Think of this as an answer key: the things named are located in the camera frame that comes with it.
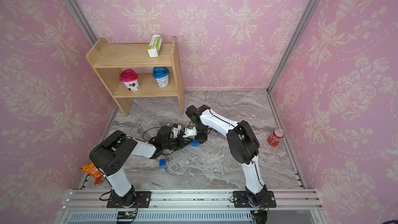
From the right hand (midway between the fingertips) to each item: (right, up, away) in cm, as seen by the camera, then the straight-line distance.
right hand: (202, 137), depth 91 cm
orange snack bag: (-57, -15, -11) cm, 60 cm away
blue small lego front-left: (-22, -13, -7) cm, 26 cm away
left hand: (-6, -3, -1) cm, 7 cm away
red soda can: (+40, +1, -6) cm, 41 cm away
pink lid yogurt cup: (-40, +34, -6) cm, 53 cm away
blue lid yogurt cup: (-23, +36, -4) cm, 43 cm away
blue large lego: (-5, -3, -1) cm, 6 cm away
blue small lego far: (+5, +9, -29) cm, 30 cm away
